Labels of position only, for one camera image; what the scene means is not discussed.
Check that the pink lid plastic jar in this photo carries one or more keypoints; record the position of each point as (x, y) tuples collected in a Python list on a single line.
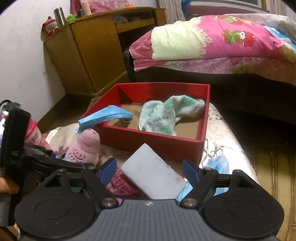
[(34, 135)]

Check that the green white towel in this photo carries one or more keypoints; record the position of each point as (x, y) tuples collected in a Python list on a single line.
[(162, 117)]

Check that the pink pig plush toy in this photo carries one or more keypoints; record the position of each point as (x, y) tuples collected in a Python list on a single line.
[(85, 149)]

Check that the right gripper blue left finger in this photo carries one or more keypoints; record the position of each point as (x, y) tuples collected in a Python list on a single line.
[(96, 184)]

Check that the green plush toy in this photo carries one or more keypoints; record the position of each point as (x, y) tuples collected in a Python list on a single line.
[(70, 18)]

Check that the left beige curtain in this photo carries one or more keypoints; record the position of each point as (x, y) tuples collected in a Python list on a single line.
[(173, 10)]

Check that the person's left hand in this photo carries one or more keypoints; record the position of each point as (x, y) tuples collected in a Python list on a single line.
[(8, 186)]

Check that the maroon knitted hat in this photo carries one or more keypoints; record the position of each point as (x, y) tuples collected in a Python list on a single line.
[(120, 185)]

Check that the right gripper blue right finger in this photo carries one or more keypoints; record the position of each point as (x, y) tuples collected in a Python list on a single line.
[(202, 182)]

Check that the wooden desk cabinet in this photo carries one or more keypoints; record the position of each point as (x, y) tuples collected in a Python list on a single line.
[(88, 53)]

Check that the steel thermos bottle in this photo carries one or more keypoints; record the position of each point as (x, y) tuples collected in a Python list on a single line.
[(59, 16)]

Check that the dark small jar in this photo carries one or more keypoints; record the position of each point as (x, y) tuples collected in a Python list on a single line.
[(80, 13)]

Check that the pink cloth covered box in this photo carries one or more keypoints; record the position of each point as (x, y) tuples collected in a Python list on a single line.
[(98, 6)]

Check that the red santa doll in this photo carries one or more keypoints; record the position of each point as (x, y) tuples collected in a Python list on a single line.
[(50, 26)]

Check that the blue white patchwork sheet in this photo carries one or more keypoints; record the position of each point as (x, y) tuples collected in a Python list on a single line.
[(283, 23)]

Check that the pink strawberry quilt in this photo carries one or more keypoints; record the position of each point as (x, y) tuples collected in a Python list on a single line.
[(217, 45)]

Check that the bed with dark frame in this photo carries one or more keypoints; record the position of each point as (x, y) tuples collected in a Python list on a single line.
[(232, 91)]

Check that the blue bag by window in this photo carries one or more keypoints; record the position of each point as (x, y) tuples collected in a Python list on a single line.
[(184, 4)]

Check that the red cardboard box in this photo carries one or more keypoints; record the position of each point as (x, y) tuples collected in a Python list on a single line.
[(124, 134)]

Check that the white sponge block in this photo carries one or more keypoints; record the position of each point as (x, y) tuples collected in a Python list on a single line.
[(151, 174)]

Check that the pink tall cup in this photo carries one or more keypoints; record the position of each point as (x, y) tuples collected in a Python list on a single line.
[(86, 7)]

